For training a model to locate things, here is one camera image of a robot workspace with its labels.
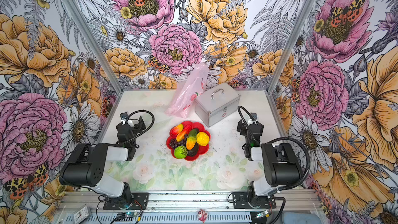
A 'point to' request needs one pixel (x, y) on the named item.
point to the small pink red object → (202, 215)
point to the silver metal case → (216, 104)
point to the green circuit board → (131, 213)
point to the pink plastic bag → (188, 88)
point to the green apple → (180, 152)
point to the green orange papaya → (191, 139)
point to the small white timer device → (81, 214)
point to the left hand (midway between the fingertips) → (134, 122)
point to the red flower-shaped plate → (201, 150)
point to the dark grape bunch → (174, 143)
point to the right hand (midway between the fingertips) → (248, 123)
